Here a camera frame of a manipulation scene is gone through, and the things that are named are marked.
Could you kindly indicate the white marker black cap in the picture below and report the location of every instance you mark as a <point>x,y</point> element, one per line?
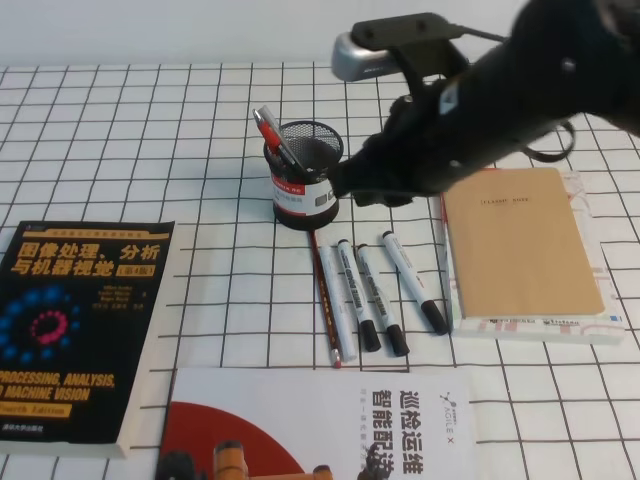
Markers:
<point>367,329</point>
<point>383,304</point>
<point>429,309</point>

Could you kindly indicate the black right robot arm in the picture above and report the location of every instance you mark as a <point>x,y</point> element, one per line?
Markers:
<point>561,58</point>

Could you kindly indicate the white capless marker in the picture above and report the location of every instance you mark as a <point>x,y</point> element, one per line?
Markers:
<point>341,316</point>

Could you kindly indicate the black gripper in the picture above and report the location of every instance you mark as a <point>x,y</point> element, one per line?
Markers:
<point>420,152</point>

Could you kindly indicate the white map-cover book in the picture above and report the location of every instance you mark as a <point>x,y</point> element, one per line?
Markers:
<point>605,328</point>

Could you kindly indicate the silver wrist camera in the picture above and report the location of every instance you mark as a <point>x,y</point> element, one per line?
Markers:
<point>351,62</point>

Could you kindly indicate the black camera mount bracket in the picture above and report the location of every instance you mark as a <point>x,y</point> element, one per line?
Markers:
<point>420,45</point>

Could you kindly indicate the black mesh pen holder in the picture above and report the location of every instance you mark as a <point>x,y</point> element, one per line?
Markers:
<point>306,204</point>

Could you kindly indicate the red pen silver tip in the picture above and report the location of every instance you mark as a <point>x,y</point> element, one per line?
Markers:
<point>271,132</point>

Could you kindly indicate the white red robotics booklet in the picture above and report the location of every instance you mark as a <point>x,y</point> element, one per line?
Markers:
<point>305,424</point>

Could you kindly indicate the brown kraft notebook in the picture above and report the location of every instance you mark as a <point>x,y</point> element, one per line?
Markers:
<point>517,250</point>

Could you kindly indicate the red wooden pencil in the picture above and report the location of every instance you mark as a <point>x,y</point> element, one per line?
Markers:
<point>334,344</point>

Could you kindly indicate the black image processing textbook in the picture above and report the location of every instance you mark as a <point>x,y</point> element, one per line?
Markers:
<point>79,305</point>

